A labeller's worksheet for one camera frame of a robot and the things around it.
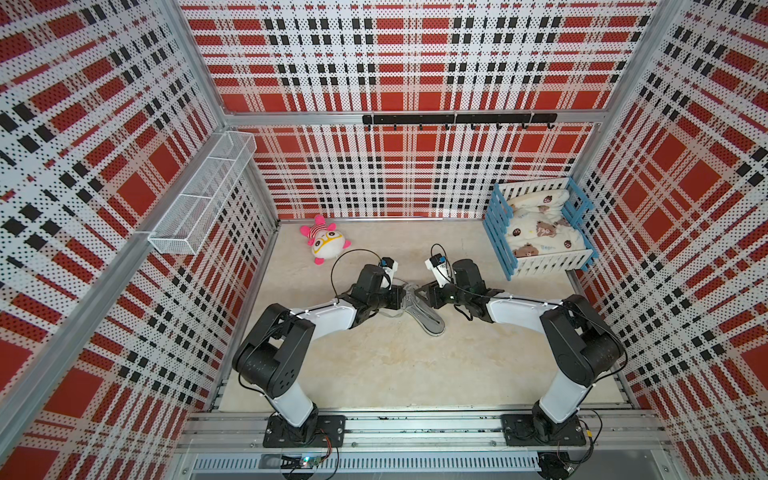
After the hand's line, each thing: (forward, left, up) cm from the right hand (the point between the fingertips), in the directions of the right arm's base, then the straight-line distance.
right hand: (423, 288), depth 91 cm
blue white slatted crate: (+27, -56, +5) cm, 63 cm away
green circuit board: (-43, +31, -7) cm, 53 cm away
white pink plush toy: (+21, +34, -1) cm, 40 cm away
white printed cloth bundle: (+25, -41, +1) cm, 49 cm away
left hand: (0, +4, -2) cm, 5 cm away
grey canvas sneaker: (-6, +1, -4) cm, 7 cm away
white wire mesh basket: (+15, +73, +14) cm, 76 cm away
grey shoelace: (0, +5, -2) cm, 5 cm away
